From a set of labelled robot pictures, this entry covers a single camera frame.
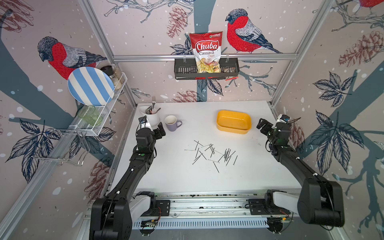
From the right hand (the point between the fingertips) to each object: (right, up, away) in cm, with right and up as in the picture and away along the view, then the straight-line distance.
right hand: (264, 120), depth 87 cm
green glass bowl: (-92, +4, -18) cm, 94 cm away
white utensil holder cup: (-71, +3, +14) cm, 72 cm away
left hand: (-63, 0, -5) cm, 63 cm away
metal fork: (-72, +12, +20) cm, 76 cm away
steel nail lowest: (-29, -28, +1) cm, 40 cm away
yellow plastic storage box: (-13, -2, +21) cm, 25 cm away
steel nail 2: (-48, -19, +8) cm, 53 cm away
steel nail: (-17, -25, +3) cm, 30 cm away
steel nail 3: (-41, -25, +3) cm, 48 cm away
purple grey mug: (-57, -3, +11) cm, 58 cm away
